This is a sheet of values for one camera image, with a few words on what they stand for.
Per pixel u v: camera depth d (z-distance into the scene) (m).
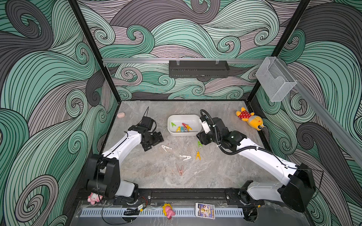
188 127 1.01
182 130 1.01
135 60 1.76
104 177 0.42
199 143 0.73
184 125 1.04
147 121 0.70
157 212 0.70
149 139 0.73
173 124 1.04
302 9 0.71
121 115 1.10
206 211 0.68
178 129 1.01
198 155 0.88
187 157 0.87
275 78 0.79
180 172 0.81
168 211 0.67
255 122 0.98
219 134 0.58
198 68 1.03
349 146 0.51
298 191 0.38
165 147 0.92
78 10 0.73
